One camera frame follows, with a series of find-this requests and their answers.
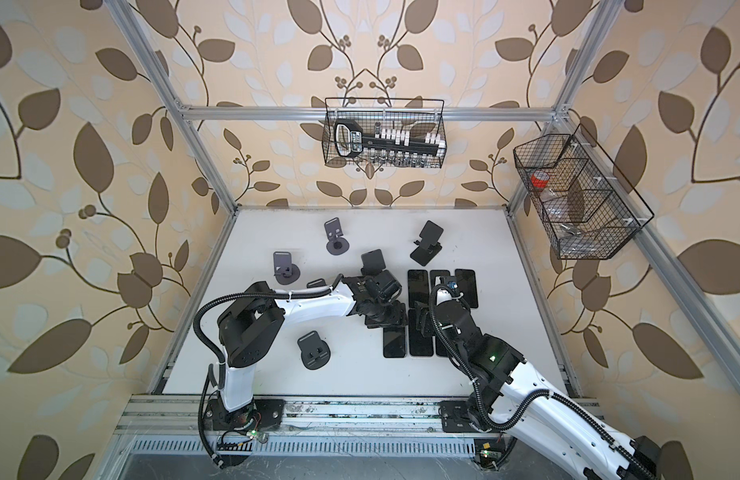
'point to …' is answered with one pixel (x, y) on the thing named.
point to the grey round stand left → (285, 272)
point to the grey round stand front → (315, 353)
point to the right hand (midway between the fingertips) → (428, 307)
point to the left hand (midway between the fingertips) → (405, 322)
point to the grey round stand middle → (320, 282)
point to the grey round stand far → (337, 244)
